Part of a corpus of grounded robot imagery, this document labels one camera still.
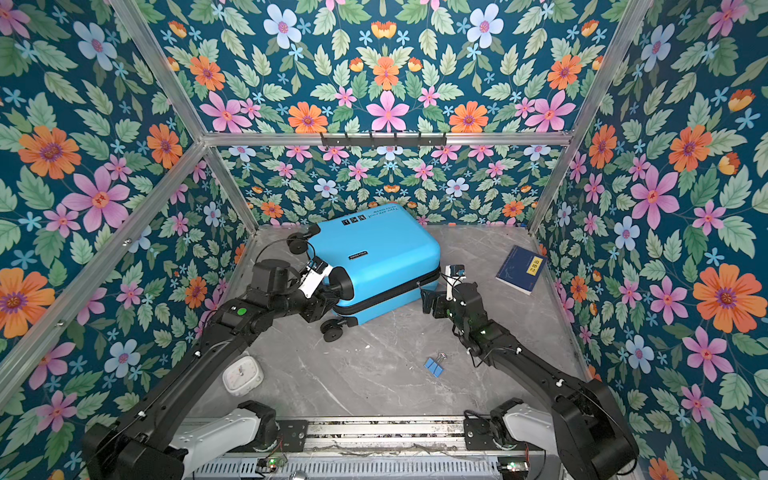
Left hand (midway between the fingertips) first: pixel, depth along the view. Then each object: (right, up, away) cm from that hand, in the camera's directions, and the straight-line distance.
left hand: (333, 286), depth 74 cm
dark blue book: (+60, +3, +31) cm, 68 cm away
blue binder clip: (+26, -24, +10) cm, 37 cm away
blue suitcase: (+14, +8, +8) cm, 18 cm away
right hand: (+27, -2, +10) cm, 29 cm away
